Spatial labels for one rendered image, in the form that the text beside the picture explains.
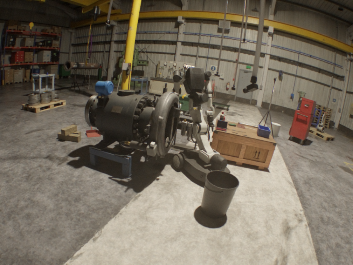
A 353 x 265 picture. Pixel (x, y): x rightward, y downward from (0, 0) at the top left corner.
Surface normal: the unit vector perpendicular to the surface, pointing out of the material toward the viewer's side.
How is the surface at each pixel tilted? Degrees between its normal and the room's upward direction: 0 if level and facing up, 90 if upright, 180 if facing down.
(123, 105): 50
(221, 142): 90
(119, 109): 62
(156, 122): 73
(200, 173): 90
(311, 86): 90
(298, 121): 90
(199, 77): 79
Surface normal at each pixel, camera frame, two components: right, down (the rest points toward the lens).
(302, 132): -0.77, 0.11
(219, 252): 0.13, -0.94
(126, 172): -0.25, 0.28
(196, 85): 0.29, 0.15
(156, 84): -0.51, 0.21
